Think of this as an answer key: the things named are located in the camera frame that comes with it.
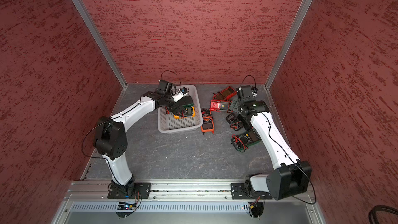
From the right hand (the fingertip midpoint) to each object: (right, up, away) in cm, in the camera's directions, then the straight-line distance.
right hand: (240, 110), depth 80 cm
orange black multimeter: (-17, -10, +14) cm, 24 cm away
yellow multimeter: (-31, -3, +19) cm, 36 cm away
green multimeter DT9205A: (+4, -19, +8) cm, 21 cm away
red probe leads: (-45, -2, +22) cm, 50 cm away
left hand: (-36, +3, +12) cm, 39 cm away
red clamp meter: (-9, +2, +21) cm, 23 cm away
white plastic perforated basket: (-43, -10, +17) cm, 48 cm away
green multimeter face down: (-32, +4, +26) cm, 41 cm away
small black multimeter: (0, -8, +16) cm, 18 cm away
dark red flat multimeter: (-3, +10, +32) cm, 33 cm away
